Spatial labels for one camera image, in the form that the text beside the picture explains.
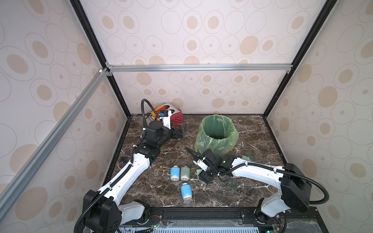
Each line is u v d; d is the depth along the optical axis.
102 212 0.38
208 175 0.72
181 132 0.67
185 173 0.81
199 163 0.74
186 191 0.75
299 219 0.73
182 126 0.66
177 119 0.97
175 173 0.81
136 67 0.90
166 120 0.66
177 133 0.67
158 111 0.94
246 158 0.88
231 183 0.85
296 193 0.41
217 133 0.95
